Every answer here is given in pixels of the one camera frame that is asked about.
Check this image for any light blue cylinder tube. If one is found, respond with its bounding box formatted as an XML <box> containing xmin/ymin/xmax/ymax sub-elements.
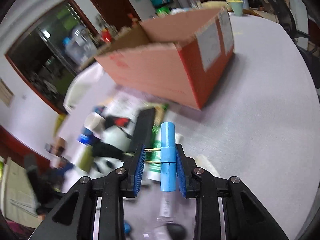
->
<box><xmin>160</xmin><ymin>122</ymin><xmax>176</xmax><ymax>192</ymax></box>

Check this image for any panda plush toy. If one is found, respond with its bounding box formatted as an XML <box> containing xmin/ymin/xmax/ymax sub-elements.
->
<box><xmin>84</xmin><ymin>112</ymin><xmax>132</xmax><ymax>178</ymax></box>

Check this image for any clear rectangular bottle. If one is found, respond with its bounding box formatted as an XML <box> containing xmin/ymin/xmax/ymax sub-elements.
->
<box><xmin>157</xmin><ymin>191</ymin><xmax>175</xmax><ymax>222</ymax></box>

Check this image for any green white tube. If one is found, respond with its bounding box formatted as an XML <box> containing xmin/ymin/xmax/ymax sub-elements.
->
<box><xmin>146</xmin><ymin>125</ymin><xmax>185</xmax><ymax>182</ymax></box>

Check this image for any black phone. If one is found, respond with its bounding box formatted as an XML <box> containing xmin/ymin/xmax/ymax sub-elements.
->
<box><xmin>127</xmin><ymin>107</ymin><xmax>156</xmax><ymax>153</ymax></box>

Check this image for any white cloth covered chair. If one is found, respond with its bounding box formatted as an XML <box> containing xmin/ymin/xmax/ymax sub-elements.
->
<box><xmin>63</xmin><ymin>62</ymin><xmax>104</xmax><ymax>114</ymax></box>

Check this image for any open cardboard box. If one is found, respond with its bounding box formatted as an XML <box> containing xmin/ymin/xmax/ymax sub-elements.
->
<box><xmin>94</xmin><ymin>7</ymin><xmax>234</xmax><ymax>109</ymax></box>

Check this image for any clear storage bin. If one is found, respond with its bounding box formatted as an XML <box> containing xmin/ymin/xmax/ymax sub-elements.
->
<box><xmin>63</xmin><ymin>24</ymin><xmax>97</xmax><ymax>65</ymax></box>

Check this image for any green mug with lid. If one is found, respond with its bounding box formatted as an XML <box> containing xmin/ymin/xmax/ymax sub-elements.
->
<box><xmin>227</xmin><ymin>0</ymin><xmax>244</xmax><ymax>17</ymax></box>

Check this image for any black office chair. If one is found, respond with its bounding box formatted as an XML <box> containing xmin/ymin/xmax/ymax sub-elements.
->
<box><xmin>267</xmin><ymin>0</ymin><xmax>319</xmax><ymax>89</ymax></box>

